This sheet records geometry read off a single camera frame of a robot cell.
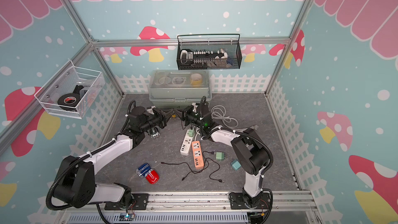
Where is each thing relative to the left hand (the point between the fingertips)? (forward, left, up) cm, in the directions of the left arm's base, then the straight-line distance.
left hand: (175, 111), depth 80 cm
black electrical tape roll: (-3, +46, +11) cm, 48 cm away
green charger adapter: (-3, -8, -17) cm, 19 cm away
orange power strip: (-14, -12, -21) cm, 28 cm away
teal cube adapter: (-20, -33, -21) cm, 44 cm away
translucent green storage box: (+19, +5, -3) cm, 20 cm away
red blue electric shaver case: (-26, +12, -20) cm, 35 cm away
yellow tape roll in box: (+32, -9, -6) cm, 34 cm away
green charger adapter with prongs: (-15, -24, -21) cm, 36 cm away
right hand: (+1, +1, +1) cm, 2 cm away
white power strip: (-9, -5, -20) cm, 23 cm away
